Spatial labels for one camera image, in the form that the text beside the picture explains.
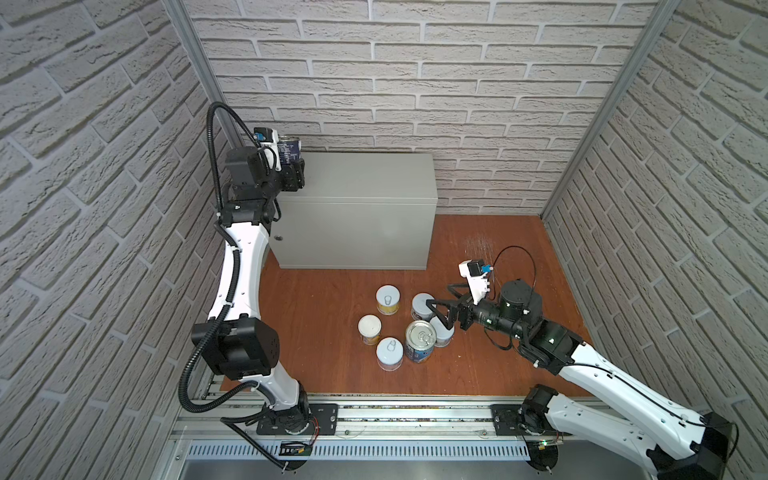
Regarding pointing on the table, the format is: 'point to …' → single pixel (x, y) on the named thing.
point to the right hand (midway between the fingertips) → (439, 294)
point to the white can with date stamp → (444, 335)
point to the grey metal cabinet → (359, 211)
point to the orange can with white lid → (369, 328)
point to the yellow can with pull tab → (387, 299)
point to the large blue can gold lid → (420, 341)
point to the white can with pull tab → (389, 353)
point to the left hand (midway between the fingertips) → (289, 154)
